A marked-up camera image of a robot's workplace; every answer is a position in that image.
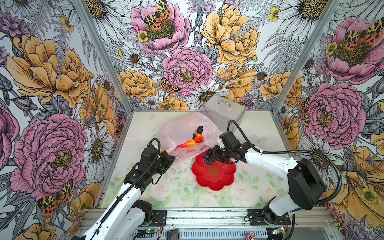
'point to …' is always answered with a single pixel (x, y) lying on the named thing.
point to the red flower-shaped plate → (215, 176)
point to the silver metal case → (224, 109)
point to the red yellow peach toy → (198, 138)
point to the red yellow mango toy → (190, 142)
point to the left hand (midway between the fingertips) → (175, 161)
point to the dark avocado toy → (199, 130)
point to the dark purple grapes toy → (208, 159)
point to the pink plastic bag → (181, 129)
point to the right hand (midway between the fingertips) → (210, 159)
